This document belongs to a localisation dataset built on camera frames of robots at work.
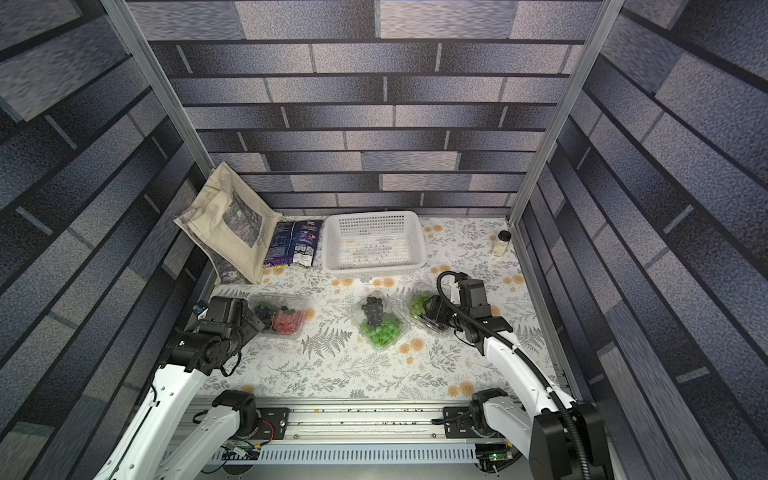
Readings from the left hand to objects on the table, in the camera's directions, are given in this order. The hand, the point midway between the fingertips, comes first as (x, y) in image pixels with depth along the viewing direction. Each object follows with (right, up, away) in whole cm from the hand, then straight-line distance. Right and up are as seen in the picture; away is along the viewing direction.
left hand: (248, 328), depth 77 cm
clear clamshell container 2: (+45, +4, +19) cm, 49 cm away
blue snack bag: (+2, +23, +30) cm, 38 cm away
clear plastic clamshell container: (+5, +3, +19) cm, 19 cm away
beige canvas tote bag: (-14, +29, +17) cm, 36 cm away
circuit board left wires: (0, -28, -7) cm, 28 cm away
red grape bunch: (+8, 0, +7) cm, 11 cm away
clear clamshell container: (+38, 0, +13) cm, 41 cm away
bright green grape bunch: (+35, -4, +6) cm, 36 cm away
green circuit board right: (+63, -29, -7) cm, 70 cm away
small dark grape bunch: (+33, +2, +11) cm, 34 cm away
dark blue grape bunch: (+1, +1, +9) cm, 9 cm away
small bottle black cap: (+78, +22, +27) cm, 85 cm away
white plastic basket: (+31, +22, +34) cm, 52 cm away
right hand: (+50, +4, +9) cm, 51 cm away
